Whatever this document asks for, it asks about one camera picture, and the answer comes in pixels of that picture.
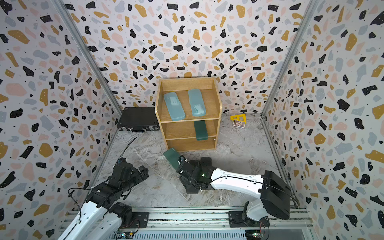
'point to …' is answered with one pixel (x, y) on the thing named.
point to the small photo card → (238, 124)
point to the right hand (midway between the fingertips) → (186, 175)
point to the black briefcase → (138, 119)
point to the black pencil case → (206, 161)
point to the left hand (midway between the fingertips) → (143, 172)
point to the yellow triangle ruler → (240, 117)
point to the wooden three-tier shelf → (189, 110)
